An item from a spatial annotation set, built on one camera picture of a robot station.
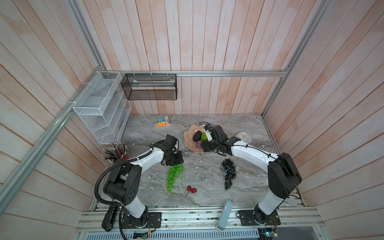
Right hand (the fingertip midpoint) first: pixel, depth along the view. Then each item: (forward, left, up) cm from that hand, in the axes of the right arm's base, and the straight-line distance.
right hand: (205, 142), depth 91 cm
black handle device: (-41, +48, -6) cm, 63 cm away
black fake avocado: (+10, +5, -6) cm, 13 cm away
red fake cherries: (-26, +10, -9) cm, 29 cm away
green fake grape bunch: (-17, +19, -6) cm, 26 cm away
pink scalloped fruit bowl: (+9, +11, -8) cm, 17 cm away
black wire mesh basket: (+37, +39, +15) cm, 56 cm away
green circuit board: (-47, +33, -12) cm, 58 cm away
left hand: (-12, +14, -6) cm, 20 cm away
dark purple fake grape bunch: (-15, -14, -5) cm, 21 cm away
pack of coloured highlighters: (+25, +32, -8) cm, 41 cm away
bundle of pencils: (-11, +51, +7) cm, 53 cm away
